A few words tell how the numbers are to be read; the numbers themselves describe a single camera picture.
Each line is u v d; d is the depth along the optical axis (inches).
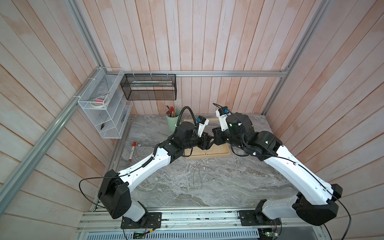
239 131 17.7
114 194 16.1
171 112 37.8
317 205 15.4
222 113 21.8
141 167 18.3
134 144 40.6
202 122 25.1
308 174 15.9
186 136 22.5
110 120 30.6
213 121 26.0
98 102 29.1
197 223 28.8
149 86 39.5
